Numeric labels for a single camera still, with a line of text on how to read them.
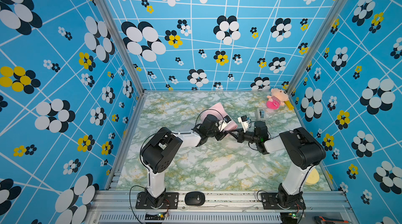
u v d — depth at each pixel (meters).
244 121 0.85
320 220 0.68
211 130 0.76
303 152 0.49
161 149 0.52
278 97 1.08
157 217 0.71
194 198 0.72
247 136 0.85
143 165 0.49
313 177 0.79
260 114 1.02
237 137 0.87
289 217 0.70
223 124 0.79
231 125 0.92
